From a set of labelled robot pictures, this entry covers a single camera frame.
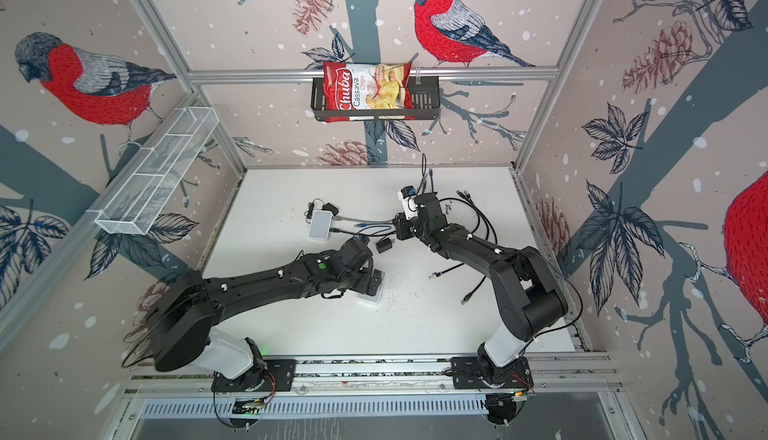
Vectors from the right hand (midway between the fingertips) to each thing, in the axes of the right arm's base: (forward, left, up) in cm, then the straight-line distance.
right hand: (390, 225), depth 91 cm
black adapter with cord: (+13, +25, -8) cm, 29 cm away
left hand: (-16, +5, -3) cm, 18 cm away
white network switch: (+5, +25, -8) cm, 27 cm away
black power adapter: (-4, +2, -6) cm, 7 cm away
